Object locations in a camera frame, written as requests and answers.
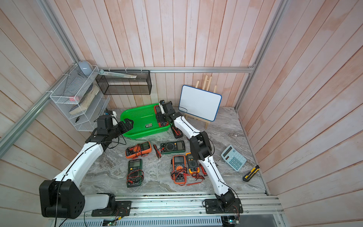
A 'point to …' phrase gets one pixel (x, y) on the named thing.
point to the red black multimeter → (160, 117)
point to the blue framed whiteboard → (199, 103)
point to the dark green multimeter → (135, 174)
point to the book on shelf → (86, 100)
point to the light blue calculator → (233, 158)
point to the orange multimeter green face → (138, 150)
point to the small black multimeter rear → (177, 132)
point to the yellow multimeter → (193, 165)
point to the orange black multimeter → (179, 169)
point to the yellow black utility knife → (247, 177)
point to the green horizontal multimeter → (173, 147)
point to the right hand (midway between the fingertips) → (160, 114)
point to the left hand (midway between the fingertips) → (129, 125)
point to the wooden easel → (206, 87)
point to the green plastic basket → (144, 121)
